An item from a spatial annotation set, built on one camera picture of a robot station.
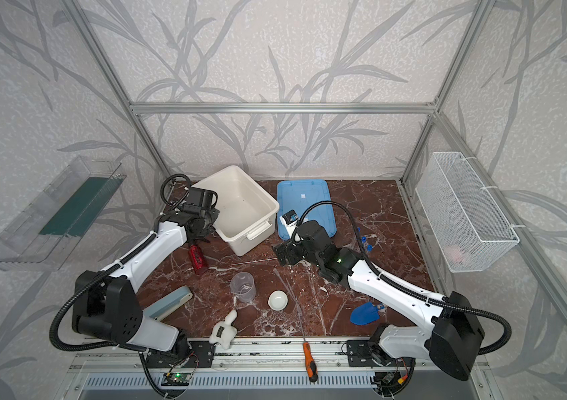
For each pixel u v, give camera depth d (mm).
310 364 706
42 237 632
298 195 1150
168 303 790
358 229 1059
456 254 725
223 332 746
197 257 912
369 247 1009
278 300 829
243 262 937
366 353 732
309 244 568
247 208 1083
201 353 737
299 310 824
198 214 681
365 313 841
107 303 473
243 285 866
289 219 653
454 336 395
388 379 754
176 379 709
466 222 619
